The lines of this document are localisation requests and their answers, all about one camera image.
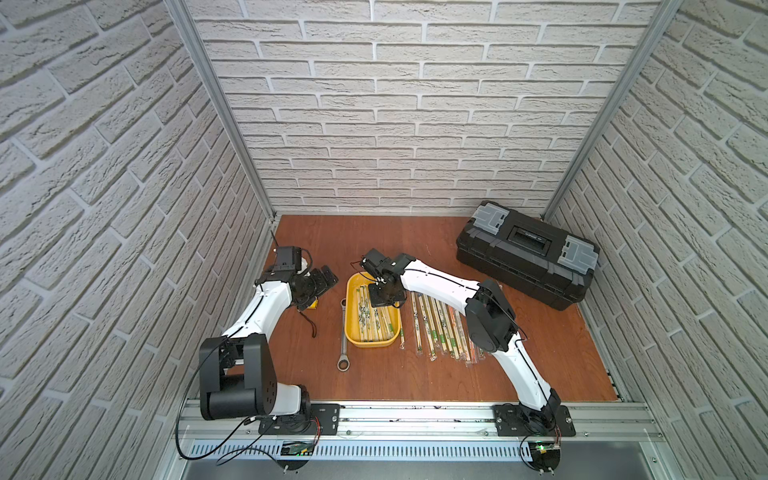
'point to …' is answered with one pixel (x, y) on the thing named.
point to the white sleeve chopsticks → (427, 327)
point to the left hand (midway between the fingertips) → (330, 280)
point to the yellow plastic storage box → (368, 326)
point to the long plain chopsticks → (402, 339)
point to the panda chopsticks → (417, 322)
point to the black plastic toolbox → (550, 264)
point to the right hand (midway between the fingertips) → (381, 300)
